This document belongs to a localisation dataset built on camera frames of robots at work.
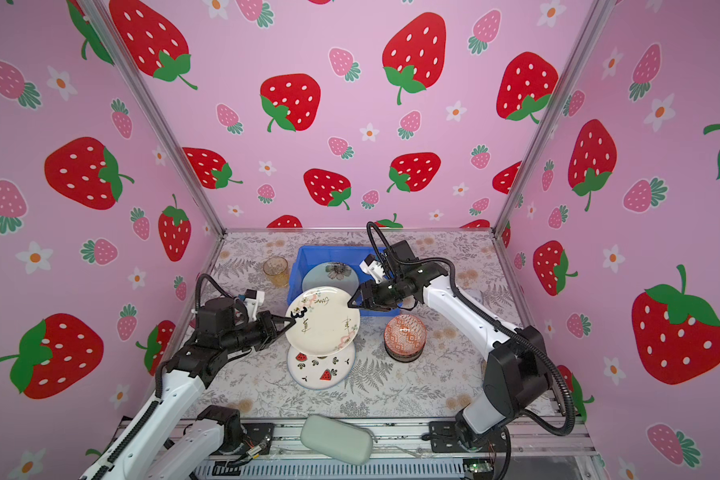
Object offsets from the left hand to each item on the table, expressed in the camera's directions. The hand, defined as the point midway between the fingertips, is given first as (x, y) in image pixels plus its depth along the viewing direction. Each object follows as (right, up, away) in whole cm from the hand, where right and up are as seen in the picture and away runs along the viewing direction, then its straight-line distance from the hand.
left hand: (294, 320), depth 75 cm
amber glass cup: (-12, +12, +24) cm, 29 cm away
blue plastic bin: (+12, +17, +36) cm, 42 cm away
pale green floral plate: (+5, +10, +32) cm, 34 cm away
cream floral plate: (+9, -2, +2) cm, 9 cm away
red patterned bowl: (+29, -6, +9) cm, 31 cm away
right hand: (+15, +4, +2) cm, 15 cm away
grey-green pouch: (+11, -28, -3) cm, 31 cm away
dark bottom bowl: (+28, -11, +5) cm, 31 cm away
